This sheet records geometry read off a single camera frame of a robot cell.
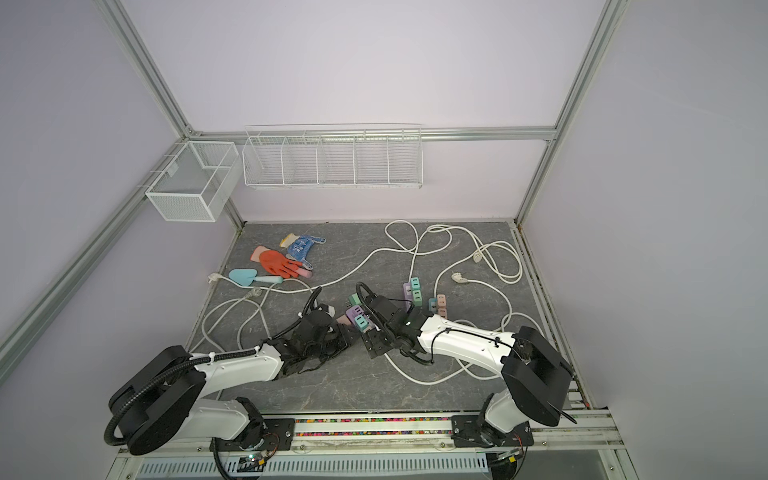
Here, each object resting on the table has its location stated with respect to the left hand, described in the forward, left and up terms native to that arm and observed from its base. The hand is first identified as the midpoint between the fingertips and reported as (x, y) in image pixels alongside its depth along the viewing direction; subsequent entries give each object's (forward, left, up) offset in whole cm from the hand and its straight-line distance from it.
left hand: (360, 340), depth 86 cm
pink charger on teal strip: (+10, -25, +2) cm, 27 cm away
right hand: (-1, -5, +3) cm, 6 cm away
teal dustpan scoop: (+28, +42, -5) cm, 50 cm away
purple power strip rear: (+15, -15, -1) cm, 21 cm away
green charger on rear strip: (+11, -18, +3) cm, 21 cm away
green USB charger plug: (+14, +2, -2) cm, 15 cm away
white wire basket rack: (+60, +6, +22) cm, 64 cm away
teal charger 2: (+16, -18, +3) cm, 24 cm away
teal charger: (+4, -1, +2) cm, 5 cm away
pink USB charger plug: (+7, +5, -1) cm, 9 cm away
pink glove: (+36, +40, -4) cm, 54 cm away
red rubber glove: (+31, +29, -2) cm, 42 cm away
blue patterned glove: (+38, +23, -4) cm, 45 cm away
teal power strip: (+10, -23, -2) cm, 25 cm away
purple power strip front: (+10, +2, -2) cm, 11 cm away
